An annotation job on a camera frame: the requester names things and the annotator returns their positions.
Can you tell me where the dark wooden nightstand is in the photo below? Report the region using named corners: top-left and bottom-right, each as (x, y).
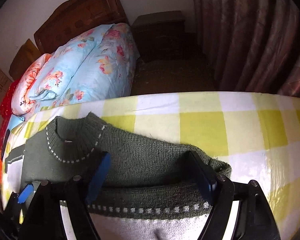
top-left (131, 10), bottom-right (198, 62)

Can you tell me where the black object on bed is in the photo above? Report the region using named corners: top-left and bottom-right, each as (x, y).
top-left (1, 129), bottom-right (10, 160)

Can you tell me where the dark wooden headboard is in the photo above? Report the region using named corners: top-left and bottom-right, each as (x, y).
top-left (34, 0), bottom-right (129, 54)
top-left (9, 38), bottom-right (42, 81)

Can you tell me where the red dotted blanket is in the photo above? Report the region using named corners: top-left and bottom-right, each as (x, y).
top-left (0, 79), bottom-right (20, 150)

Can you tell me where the pink floral curtain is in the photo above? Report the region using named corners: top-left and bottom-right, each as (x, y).
top-left (194, 0), bottom-right (300, 98)

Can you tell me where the light blue cloth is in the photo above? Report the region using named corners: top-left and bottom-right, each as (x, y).
top-left (7, 114), bottom-right (25, 132)

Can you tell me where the yellow white checkered bed sheet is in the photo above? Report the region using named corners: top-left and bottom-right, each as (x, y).
top-left (2, 92), bottom-right (300, 239)

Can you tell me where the green white knit sweater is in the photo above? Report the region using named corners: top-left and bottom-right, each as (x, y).
top-left (21, 113), bottom-right (231, 239)

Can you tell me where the light blue floral quilt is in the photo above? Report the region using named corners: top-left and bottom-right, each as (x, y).
top-left (28, 23), bottom-right (140, 108)

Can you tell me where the pink orange floral pillow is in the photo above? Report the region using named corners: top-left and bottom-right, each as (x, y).
top-left (11, 54), bottom-right (52, 116)

